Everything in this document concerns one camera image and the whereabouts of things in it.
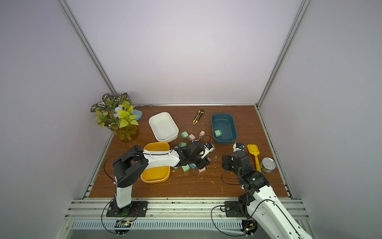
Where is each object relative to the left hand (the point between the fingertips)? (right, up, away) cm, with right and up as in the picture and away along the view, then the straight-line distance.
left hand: (210, 161), depth 87 cm
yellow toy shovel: (+29, +6, +6) cm, 30 cm away
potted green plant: (-55, +29, -2) cm, 62 cm away
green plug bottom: (-14, -3, -2) cm, 15 cm away
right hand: (+8, +6, -8) cm, 13 cm away
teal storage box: (+14, +23, +23) cm, 35 cm away
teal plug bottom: (-10, -2, -1) cm, 11 cm away
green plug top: (-17, +14, +14) cm, 26 cm away
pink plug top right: (-5, +15, +13) cm, 20 cm away
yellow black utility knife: (-6, +27, +26) cm, 38 cm away
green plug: (+7, +16, +14) cm, 22 cm away
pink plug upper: (-12, +13, +13) cm, 21 cm away
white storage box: (-32, +19, +20) cm, 43 cm away
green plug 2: (-17, +8, +9) cm, 21 cm away
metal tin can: (+33, -1, -4) cm, 33 cm away
